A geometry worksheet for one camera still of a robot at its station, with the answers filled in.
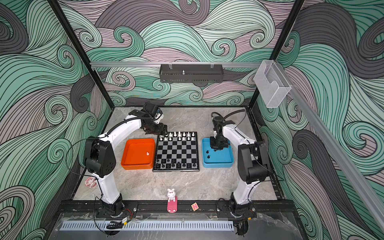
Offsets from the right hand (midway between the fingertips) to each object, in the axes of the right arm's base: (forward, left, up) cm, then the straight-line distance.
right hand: (215, 147), depth 91 cm
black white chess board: (-2, +25, -3) cm, 25 cm away
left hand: (+7, +33, +8) cm, 35 cm away
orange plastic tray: (-3, +49, -3) cm, 49 cm away
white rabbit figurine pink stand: (-31, +25, -2) cm, 40 cm away
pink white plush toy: (-21, +70, -1) cm, 73 cm away
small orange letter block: (-32, +13, -3) cm, 34 cm away
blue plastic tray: (-6, -1, -4) cm, 7 cm away
